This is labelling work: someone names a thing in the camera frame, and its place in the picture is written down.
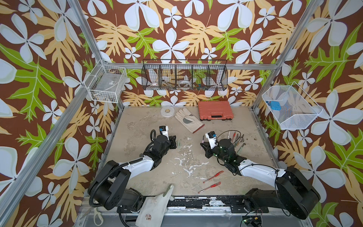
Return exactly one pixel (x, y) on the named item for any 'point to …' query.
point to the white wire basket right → (298, 108)
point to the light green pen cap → (178, 144)
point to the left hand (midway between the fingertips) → (176, 134)
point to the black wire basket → (185, 74)
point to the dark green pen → (236, 143)
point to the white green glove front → (154, 208)
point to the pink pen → (203, 139)
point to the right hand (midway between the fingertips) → (200, 143)
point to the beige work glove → (188, 120)
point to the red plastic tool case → (215, 110)
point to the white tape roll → (167, 111)
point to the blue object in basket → (275, 105)
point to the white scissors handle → (96, 212)
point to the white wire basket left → (105, 82)
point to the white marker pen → (228, 135)
